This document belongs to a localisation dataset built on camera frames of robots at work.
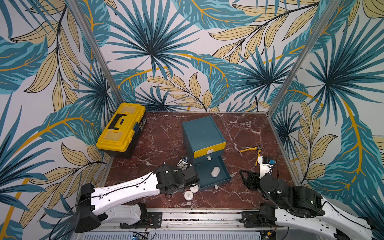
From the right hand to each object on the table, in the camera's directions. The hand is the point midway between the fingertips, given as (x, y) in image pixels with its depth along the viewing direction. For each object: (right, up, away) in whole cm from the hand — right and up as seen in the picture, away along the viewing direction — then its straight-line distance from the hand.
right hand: (242, 173), depth 67 cm
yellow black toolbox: (-63, +17, +18) cm, 68 cm away
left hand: (-31, -5, +4) cm, 31 cm away
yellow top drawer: (-13, +9, +9) cm, 18 cm away
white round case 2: (-24, -16, +13) cm, 32 cm away
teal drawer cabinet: (-16, +12, +8) cm, 22 cm away
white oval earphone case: (-9, -5, +20) cm, 23 cm away
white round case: (-21, -13, +14) cm, 29 cm away
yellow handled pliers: (+22, +7, +33) cm, 40 cm away
